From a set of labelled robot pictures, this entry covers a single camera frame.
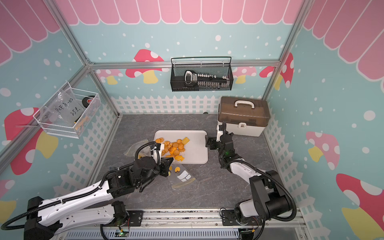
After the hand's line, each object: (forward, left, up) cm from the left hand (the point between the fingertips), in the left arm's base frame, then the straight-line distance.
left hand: (173, 162), depth 72 cm
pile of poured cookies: (+18, +4, -17) cm, 25 cm away
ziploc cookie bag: (-4, -3, -9) cm, 10 cm away
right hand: (+21, -20, -6) cm, 30 cm away
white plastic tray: (+19, -11, -21) cm, 30 cm away
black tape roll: (+29, +49, +13) cm, 59 cm away
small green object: (+56, -18, -23) cm, 63 cm away
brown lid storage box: (+32, -39, 0) cm, 50 cm away
